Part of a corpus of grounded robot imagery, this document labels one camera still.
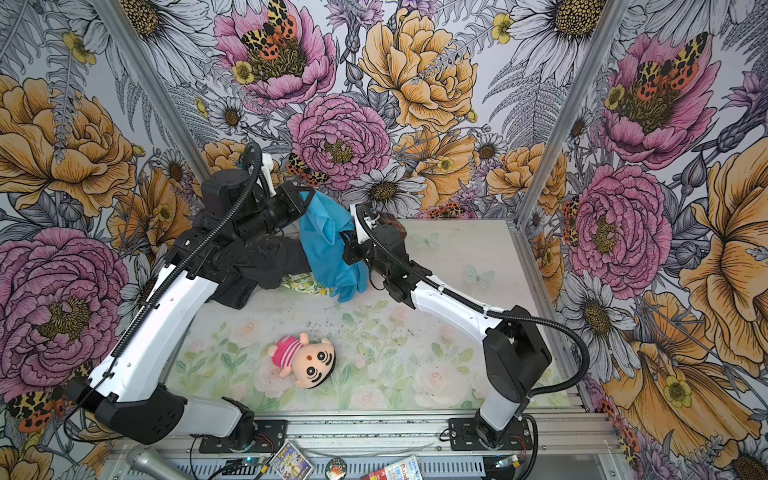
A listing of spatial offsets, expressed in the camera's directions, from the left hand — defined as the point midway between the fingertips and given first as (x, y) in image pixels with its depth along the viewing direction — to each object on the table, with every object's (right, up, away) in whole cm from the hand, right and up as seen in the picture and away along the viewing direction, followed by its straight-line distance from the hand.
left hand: (316, 200), depth 65 cm
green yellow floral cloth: (-14, -21, +37) cm, 45 cm away
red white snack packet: (+19, -59, +2) cm, 62 cm away
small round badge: (+3, -61, +5) cm, 61 cm away
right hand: (+3, -7, +13) cm, 15 cm away
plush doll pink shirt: (-5, -40, +13) cm, 42 cm away
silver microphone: (-38, -58, +3) cm, 69 cm away
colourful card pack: (-7, -59, +4) cm, 60 cm away
